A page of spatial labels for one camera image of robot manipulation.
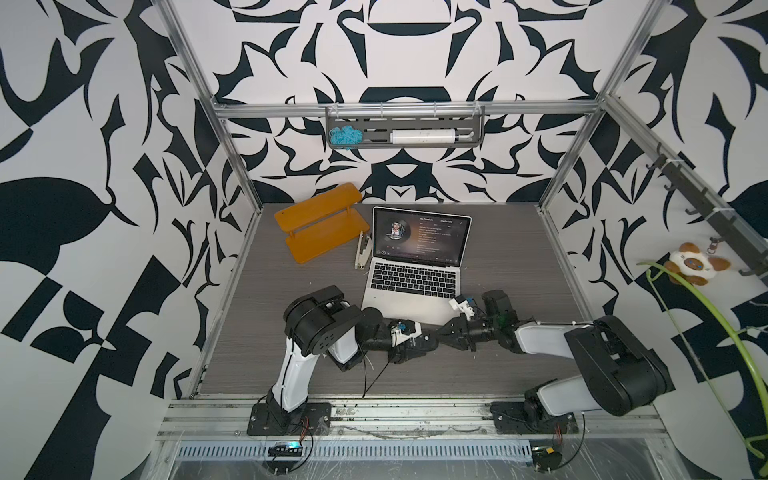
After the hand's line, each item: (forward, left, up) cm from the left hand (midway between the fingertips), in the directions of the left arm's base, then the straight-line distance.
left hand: (416, 333), depth 88 cm
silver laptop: (+22, -2, +1) cm, 22 cm away
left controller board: (-26, +34, -3) cm, 43 cm away
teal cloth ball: (+48, +19, +34) cm, 62 cm away
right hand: (-3, -3, +5) cm, 7 cm away
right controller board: (-30, -27, -1) cm, 41 cm away
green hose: (-2, -52, +33) cm, 61 cm away
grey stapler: (+30, +16, 0) cm, 34 cm away
